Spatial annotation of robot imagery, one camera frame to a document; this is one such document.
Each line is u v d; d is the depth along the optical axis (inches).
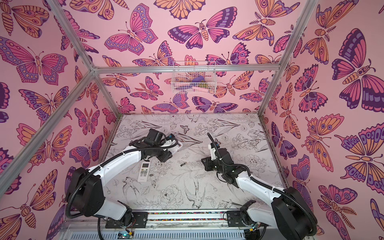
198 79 37.5
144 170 35.3
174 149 34.2
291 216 15.9
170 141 30.6
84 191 16.8
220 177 28.8
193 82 36.4
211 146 30.5
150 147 25.0
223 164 25.1
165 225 28.8
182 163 36.9
